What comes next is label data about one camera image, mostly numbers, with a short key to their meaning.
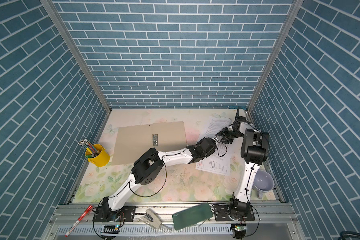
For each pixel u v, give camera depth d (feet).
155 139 3.34
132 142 3.35
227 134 3.06
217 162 3.05
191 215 2.40
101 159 2.82
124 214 2.38
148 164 2.00
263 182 2.68
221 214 2.40
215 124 3.60
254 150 1.97
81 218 2.36
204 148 2.45
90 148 2.72
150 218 2.32
